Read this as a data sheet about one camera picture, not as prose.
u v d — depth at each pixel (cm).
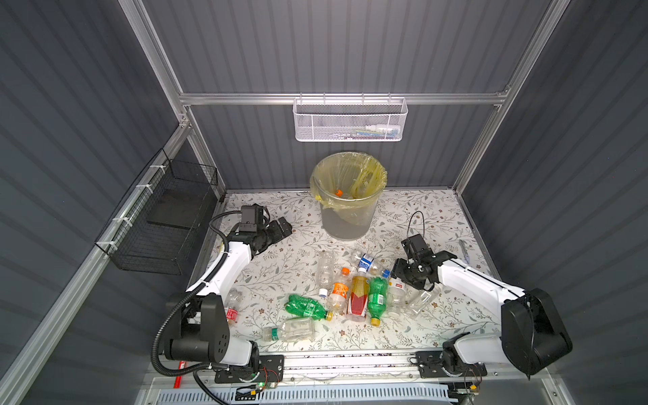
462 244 102
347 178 101
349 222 100
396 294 89
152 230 71
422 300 91
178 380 72
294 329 82
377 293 84
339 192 103
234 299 86
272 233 79
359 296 82
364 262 91
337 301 85
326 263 96
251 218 68
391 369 75
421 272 64
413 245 71
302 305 83
